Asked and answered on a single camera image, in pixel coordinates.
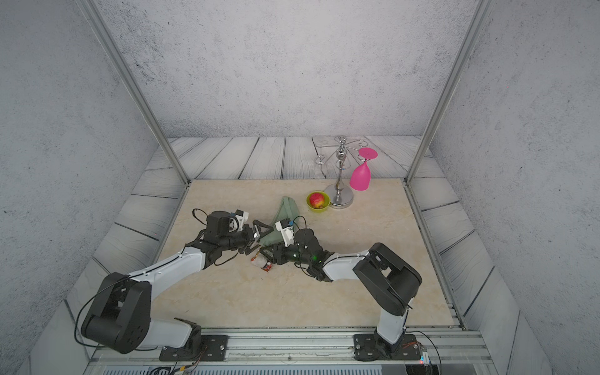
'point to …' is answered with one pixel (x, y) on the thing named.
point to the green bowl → (324, 207)
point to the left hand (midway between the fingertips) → (271, 236)
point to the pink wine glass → (360, 177)
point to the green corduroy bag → (287, 210)
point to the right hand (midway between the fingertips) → (264, 251)
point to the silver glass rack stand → (339, 195)
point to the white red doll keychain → (269, 265)
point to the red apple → (316, 200)
